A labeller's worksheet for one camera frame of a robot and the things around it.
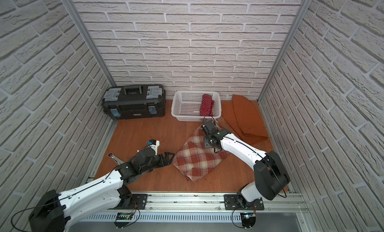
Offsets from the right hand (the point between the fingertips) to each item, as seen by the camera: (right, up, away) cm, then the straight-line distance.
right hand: (212, 142), depth 87 cm
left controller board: (-47, -34, -15) cm, 59 cm away
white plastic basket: (-17, +23, +19) cm, 35 cm away
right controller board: (+16, -34, -17) cm, 41 cm away
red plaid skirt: (-11, -10, -2) cm, 15 cm away
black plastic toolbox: (-50, +25, +7) cm, 56 cm away
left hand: (-23, -5, -7) cm, 25 cm away
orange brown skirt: (+25, +13, +20) cm, 34 cm away
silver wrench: (-57, -11, 0) cm, 58 cm away
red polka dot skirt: (-3, +22, +19) cm, 29 cm away
